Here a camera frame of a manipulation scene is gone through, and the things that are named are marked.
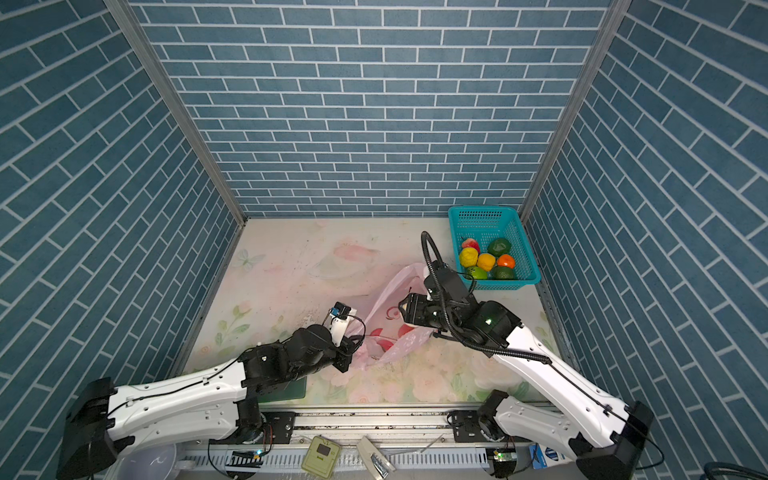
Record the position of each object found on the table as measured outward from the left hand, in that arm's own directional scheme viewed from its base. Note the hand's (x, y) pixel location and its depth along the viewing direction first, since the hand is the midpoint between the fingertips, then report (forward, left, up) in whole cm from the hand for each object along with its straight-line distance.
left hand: (365, 342), depth 74 cm
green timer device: (-22, +10, -12) cm, 27 cm away
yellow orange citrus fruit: (+31, -40, -8) cm, 51 cm away
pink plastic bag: (+8, -5, -14) cm, 17 cm away
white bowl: (-22, +50, -13) cm, 56 cm away
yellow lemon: (+32, -34, -7) cm, 47 cm away
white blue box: (-24, -42, -12) cm, 50 cm away
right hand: (+6, -9, +9) cm, 14 cm away
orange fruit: (+33, -47, -9) cm, 58 cm away
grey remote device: (-24, -3, -12) cm, 27 cm away
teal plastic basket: (+38, -44, -9) cm, 59 cm away
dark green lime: (+27, -45, -9) cm, 53 cm away
